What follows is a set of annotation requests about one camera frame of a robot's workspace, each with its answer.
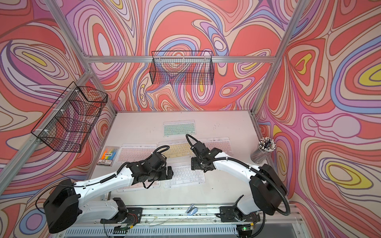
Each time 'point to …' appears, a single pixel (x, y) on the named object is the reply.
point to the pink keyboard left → (133, 152)
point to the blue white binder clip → (192, 210)
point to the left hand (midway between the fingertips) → (170, 176)
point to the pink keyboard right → (222, 143)
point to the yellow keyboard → (177, 149)
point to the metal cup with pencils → (266, 146)
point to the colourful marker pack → (108, 155)
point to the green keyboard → (179, 128)
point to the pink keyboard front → (154, 184)
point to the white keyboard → (183, 175)
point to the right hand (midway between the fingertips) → (199, 169)
